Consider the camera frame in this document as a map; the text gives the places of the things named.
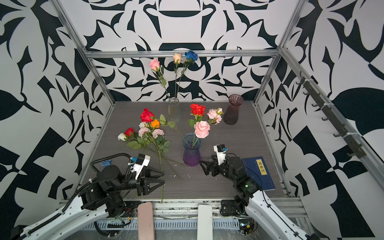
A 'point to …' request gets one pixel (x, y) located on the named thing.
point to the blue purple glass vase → (191, 144)
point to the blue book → (256, 168)
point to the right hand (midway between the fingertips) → (207, 159)
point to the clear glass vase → (173, 108)
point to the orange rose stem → (155, 123)
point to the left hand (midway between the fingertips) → (164, 176)
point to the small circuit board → (246, 225)
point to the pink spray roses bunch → (202, 128)
